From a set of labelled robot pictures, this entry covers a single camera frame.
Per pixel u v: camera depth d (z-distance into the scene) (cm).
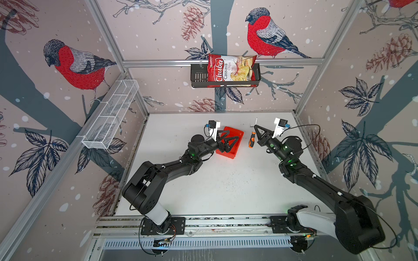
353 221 41
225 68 88
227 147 70
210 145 70
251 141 76
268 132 70
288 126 66
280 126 67
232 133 104
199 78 95
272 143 68
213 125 70
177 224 75
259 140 70
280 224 75
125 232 73
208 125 69
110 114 79
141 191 45
